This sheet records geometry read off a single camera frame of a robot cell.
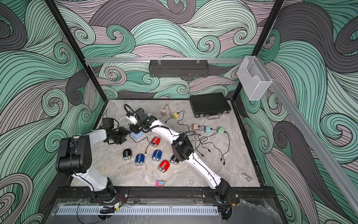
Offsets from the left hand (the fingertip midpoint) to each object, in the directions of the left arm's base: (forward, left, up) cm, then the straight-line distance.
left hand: (129, 133), depth 95 cm
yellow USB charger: (+17, -32, -1) cm, 36 cm away
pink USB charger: (+7, -47, -1) cm, 47 cm away
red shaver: (-6, -19, -1) cm, 20 cm away
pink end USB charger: (+21, -23, -2) cm, 31 cm away
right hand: (+3, -1, +2) cm, 4 cm away
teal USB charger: (+4, -55, 0) cm, 56 cm away
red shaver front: (-22, -26, 0) cm, 34 cm away
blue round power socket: (-2, -6, 0) cm, 7 cm away
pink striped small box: (-32, -24, -1) cm, 40 cm away
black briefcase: (+27, -62, 0) cm, 68 cm away
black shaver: (-19, -32, 0) cm, 37 cm away
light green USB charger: (+3, -65, 0) cm, 66 cm away
